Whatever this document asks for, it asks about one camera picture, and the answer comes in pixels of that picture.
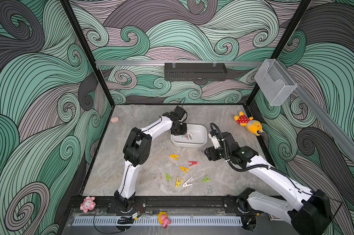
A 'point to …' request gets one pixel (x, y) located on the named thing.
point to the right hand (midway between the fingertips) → (208, 150)
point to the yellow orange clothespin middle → (184, 169)
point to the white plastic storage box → (196, 136)
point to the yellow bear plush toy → (254, 127)
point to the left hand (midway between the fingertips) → (186, 131)
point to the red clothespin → (192, 163)
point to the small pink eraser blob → (115, 119)
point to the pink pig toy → (88, 203)
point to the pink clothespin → (187, 136)
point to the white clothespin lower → (186, 184)
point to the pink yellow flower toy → (163, 219)
